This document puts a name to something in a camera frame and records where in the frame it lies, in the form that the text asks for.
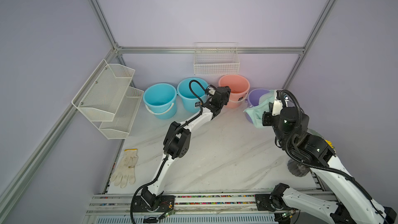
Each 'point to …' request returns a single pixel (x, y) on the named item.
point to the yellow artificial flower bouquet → (329, 143)
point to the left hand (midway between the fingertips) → (230, 87)
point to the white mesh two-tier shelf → (109, 102)
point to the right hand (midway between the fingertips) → (271, 107)
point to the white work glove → (126, 170)
